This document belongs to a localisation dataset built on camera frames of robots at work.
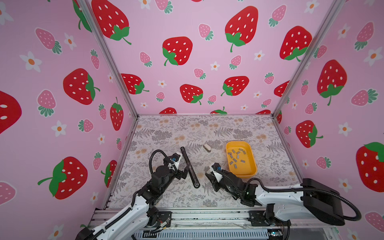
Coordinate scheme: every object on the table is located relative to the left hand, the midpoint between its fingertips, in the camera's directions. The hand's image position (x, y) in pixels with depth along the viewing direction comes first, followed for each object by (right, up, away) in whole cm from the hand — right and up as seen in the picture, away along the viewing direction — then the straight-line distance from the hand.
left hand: (182, 158), depth 79 cm
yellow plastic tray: (+41, -10, +13) cm, 44 cm away
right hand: (+14, -7, 0) cm, 15 cm away
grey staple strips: (+35, -3, +17) cm, 39 cm away
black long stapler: (+7, -15, +5) cm, 18 cm away
